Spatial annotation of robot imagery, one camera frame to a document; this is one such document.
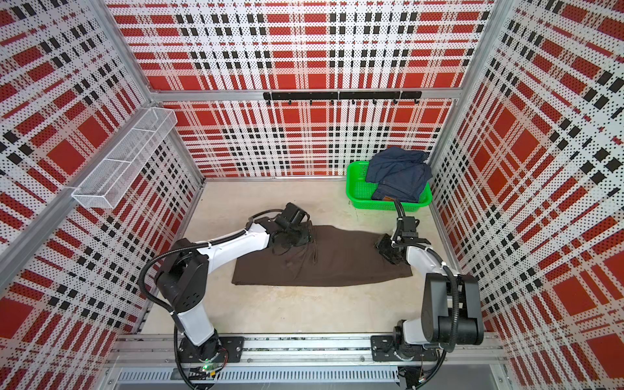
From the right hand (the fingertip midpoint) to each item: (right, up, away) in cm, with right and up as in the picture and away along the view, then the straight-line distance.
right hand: (378, 247), depth 91 cm
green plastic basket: (-4, +22, +26) cm, 35 cm away
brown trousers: (-16, -3, +2) cm, 16 cm away
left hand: (-26, +4, 0) cm, 26 cm away
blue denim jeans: (+16, +31, +23) cm, 41 cm away
